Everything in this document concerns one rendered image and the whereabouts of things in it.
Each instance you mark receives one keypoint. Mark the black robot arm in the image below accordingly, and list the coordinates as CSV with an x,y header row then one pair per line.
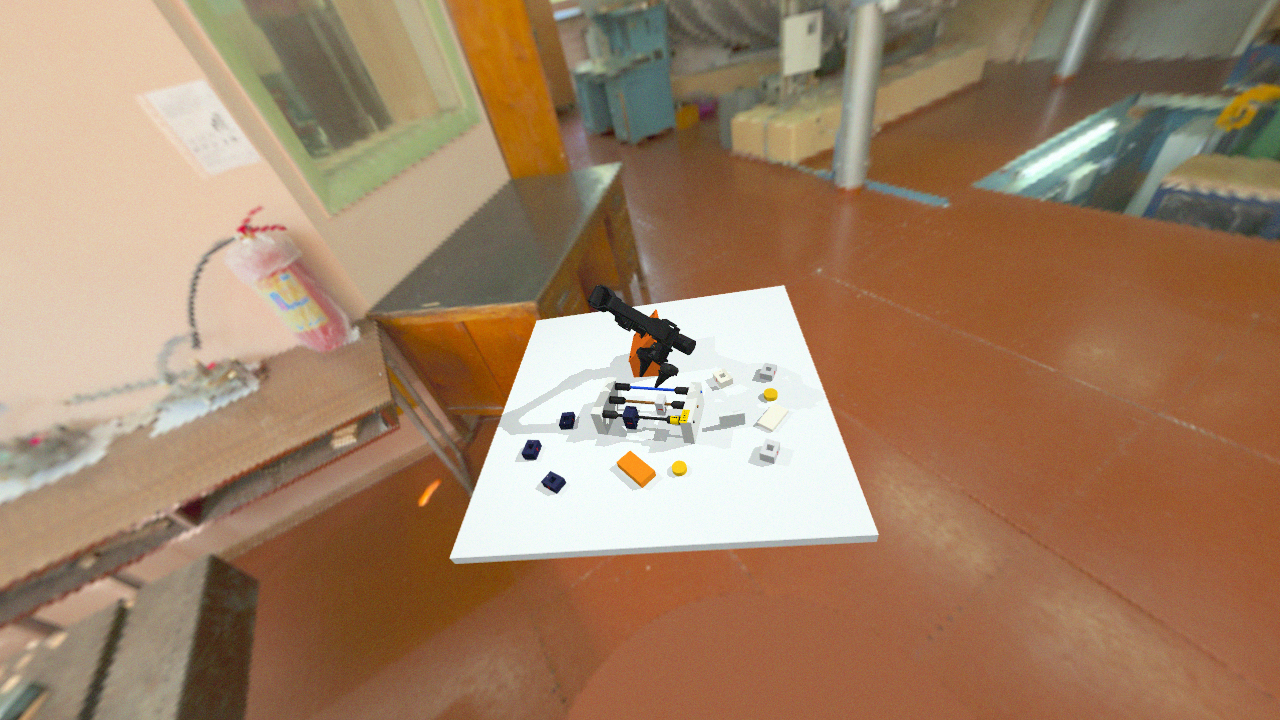
x,y
604,299

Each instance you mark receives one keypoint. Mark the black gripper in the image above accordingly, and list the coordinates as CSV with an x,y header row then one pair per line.
x,y
666,370

